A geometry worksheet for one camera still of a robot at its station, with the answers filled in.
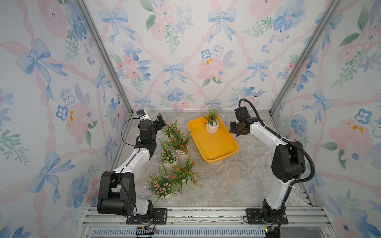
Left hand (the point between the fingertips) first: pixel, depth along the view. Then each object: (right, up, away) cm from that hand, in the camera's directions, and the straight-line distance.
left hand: (155, 115), depth 85 cm
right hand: (+48, -5, +14) cm, 50 cm away
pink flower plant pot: (+9, -23, -7) cm, 26 cm away
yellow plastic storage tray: (+36, -20, +10) cm, 42 cm away
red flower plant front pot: (+17, -31, -11) cm, 37 cm away
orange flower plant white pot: (+35, -3, +15) cm, 38 cm away
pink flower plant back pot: (+8, -8, +5) cm, 12 cm away
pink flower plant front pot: (+7, -34, -16) cm, 38 cm away
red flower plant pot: (+14, -15, 0) cm, 21 cm away
